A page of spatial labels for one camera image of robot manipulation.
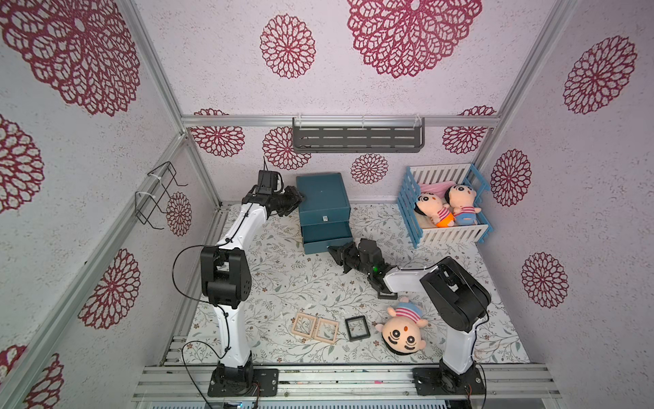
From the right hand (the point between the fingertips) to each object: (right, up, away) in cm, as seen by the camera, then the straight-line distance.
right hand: (330, 246), depth 92 cm
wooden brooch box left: (-9, -26, -6) cm, 28 cm away
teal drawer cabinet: (-2, +12, +1) cm, 12 cm away
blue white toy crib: (+36, +7, +11) cm, 38 cm away
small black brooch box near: (+9, -27, -8) cm, 29 cm away
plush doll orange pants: (+41, +16, +11) cm, 45 cm away
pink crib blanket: (+49, +24, +20) cm, 58 cm away
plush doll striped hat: (+21, -24, -17) cm, 36 cm away
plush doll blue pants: (+52, +18, +9) cm, 56 cm away
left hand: (-10, +17, +2) cm, 20 cm away
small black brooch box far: (+23, -18, -1) cm, 29 cm away
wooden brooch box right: (-2, -27, -8) cm, 29 cm away
